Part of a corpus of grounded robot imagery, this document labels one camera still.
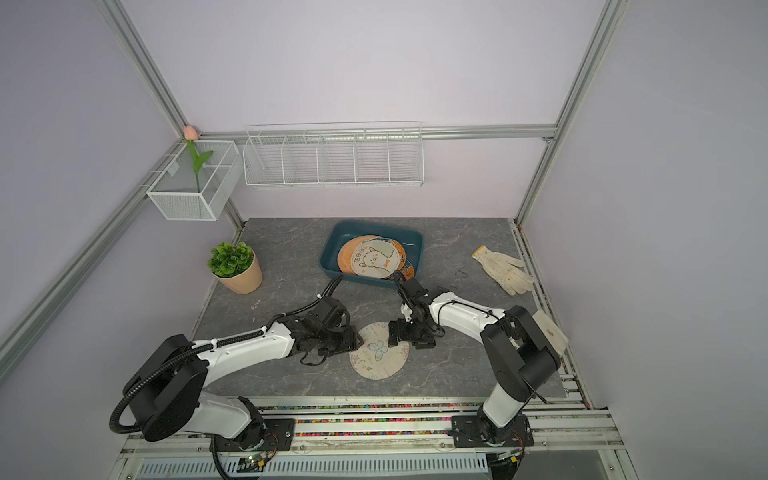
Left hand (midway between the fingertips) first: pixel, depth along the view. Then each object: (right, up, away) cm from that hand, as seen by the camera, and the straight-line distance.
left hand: (356, 346), depth 85 cm
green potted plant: (-38, +22, +7) cm, 44 cm away
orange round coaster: (-6, +28, +24) cm, 37 cm away
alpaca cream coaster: (+4, +24, +20) cm, 32 cm away
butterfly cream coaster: (+5, -4, +2) cm, 7 cm away
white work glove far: (+50, +21, +21) cm, 58 cm away
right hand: (+13, 0, +2) cm, 13 cm away
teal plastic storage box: (-12, +33, +26) cm, 44 cm away
